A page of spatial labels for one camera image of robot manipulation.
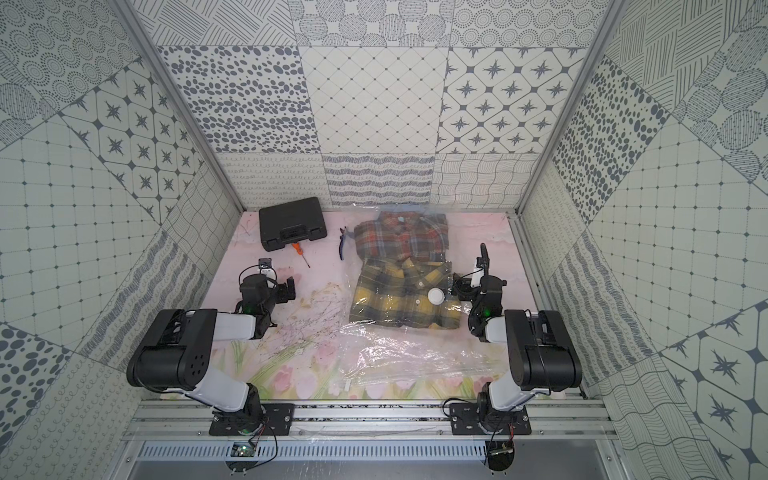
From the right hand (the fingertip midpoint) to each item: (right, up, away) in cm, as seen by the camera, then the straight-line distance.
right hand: (470, 277), depth 95 cm
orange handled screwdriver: (-60, +8, +12) cm, 61 cm away
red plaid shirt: (-25, +14, +12) cm, 31 cm away
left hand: (-60, 0, -1) cm, 60 cm away
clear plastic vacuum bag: (-23, -14, -7) cm, 27 cm away
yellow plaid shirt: (-21, -4, -2) cm, 21 cm away
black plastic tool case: (-64, +19, +16) cm, 69 cm away
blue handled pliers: (-45, +11, +15) cm, 48 cm away
